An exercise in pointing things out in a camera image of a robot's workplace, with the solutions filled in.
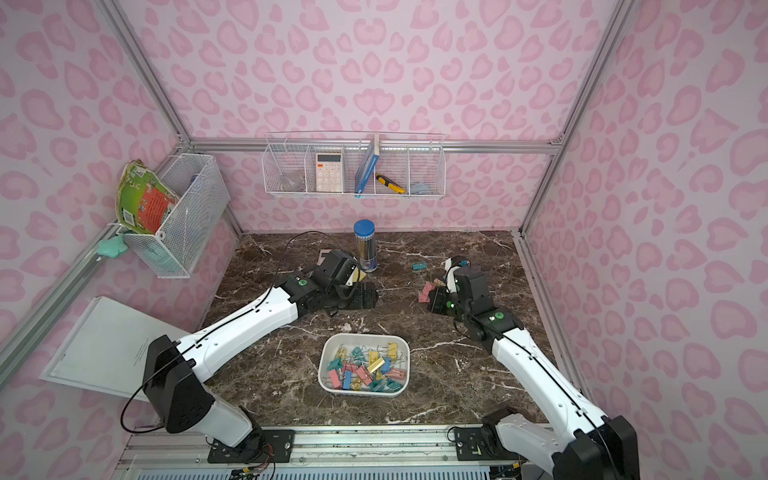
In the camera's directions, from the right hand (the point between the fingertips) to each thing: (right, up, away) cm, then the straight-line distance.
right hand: (427, 291), depth 79 cm
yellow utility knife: (-11, +34, +19) cm, 40 cm away
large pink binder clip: (-1, -2, +2) cm, 2 cm away
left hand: (-16, 0, +2) cm, 17 cm away
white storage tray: (-16, -21, +5) cm, 27 cm away
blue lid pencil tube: (-18, +18, +17) cm, 31 cm away
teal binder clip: (0, +6, +30) cm, 30 cm away
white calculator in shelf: (-29, +36, +16) cm, 49 cm away
